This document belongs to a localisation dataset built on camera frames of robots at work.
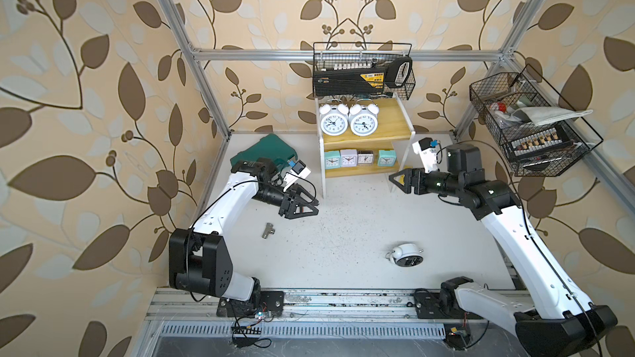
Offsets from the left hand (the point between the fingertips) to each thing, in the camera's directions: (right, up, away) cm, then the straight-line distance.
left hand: (315, 211), depth 69 cm
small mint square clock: (+25, +15, +17) cm, 34 cm away
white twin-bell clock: (+28, -15, +7) cm, 33 cm away
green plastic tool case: (-23, +21, +43) cm, 53 cm away
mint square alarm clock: (+5, +15, +17) cm, 23 cm away
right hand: (+24, +9, +2) cm, 26 cm away
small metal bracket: (-18, -11, +19) cm, 29 cm away
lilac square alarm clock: (+11, +15, +17) cm, 25 cm away
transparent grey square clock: (+17, +15, +17) cm, 28 cm away
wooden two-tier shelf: (+25, +23, +7) cm, 35 cm away
